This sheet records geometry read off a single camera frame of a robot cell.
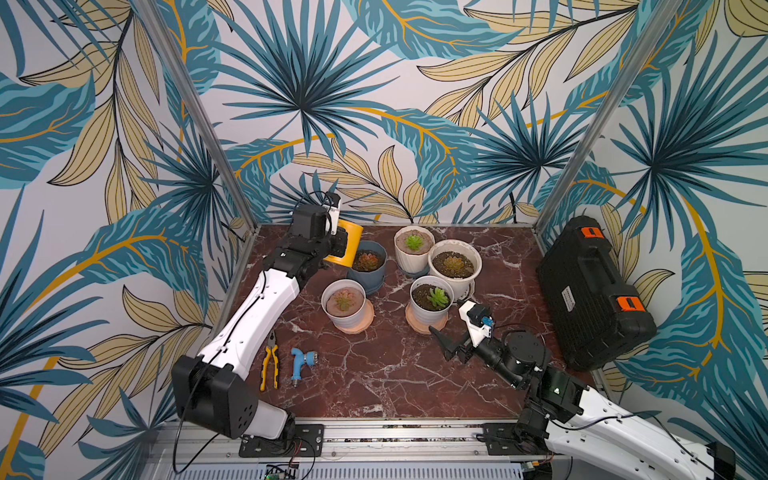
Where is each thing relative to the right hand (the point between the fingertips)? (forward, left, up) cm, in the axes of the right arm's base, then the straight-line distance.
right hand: (449, 313), depth 68 cm
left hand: (+18, +27, +1) cm, 32 cm away
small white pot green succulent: (+13, +1, -16) cm, 20 cm away
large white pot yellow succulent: (+26, -9, -14) cm, 31 cm away
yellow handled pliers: (+2, +47, -24) cm, 53 cm away
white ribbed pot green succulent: (+33, +5, -14) cm, 36 cm away
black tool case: (+2, -38, -7) cm, 38 cm away
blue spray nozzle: (-1, +38, -23) cm, 45 cm away
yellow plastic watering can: (+24, +23, 0) cm, 33 cm away
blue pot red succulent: (+23, +19, -15) cm, 33 cm away
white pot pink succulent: (+12, +26, -14) cm, 32 cm away
